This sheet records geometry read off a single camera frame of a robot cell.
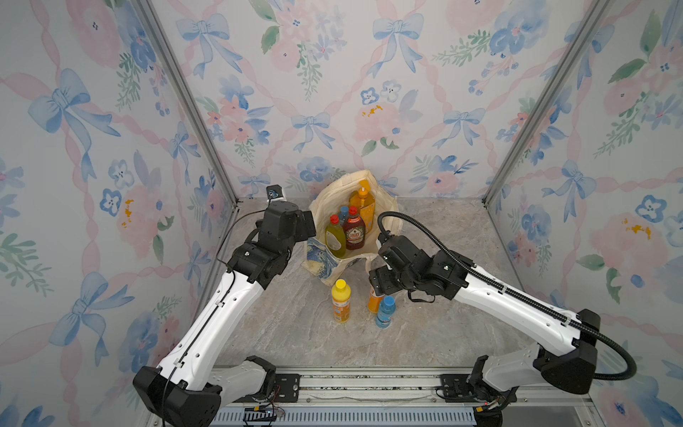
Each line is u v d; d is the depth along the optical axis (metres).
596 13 0.69
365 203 0.98
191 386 0.37
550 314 0.41
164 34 0.74
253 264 0.46
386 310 0.76
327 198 0.89
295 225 0.53
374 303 0.82
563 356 0.41
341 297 0.71
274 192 0.59
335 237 0.93
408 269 0.51
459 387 0.73
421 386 0.76
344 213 0.96
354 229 0.95
